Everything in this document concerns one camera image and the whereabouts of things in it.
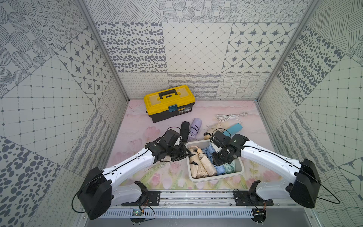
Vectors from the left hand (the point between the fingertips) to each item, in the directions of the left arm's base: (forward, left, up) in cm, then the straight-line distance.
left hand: (192, 151), depth 76 cm
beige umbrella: (-9, -3, -2) cm, 9 cm away
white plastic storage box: (-6, -25, -3) cm, 26 cm away
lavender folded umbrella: (+25, -2, -10) cm, 27 cm away
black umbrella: (+21, +5, -12) cm, 24 cm away
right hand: (-4, -14, -5) cm, 16 cm away
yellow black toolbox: (+34, +16, +2) cm, 38 cm away
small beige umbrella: (-7, -9, -4) cm, 12 cm away
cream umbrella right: (+24, -21, -9) cm, 33 cm away
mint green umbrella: (-7, -20, -7) cm, 22 cm away
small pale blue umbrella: (+3, -10, -6) cm, 12 cm away
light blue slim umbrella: (-8, -15, -4) cm, 18 cm away
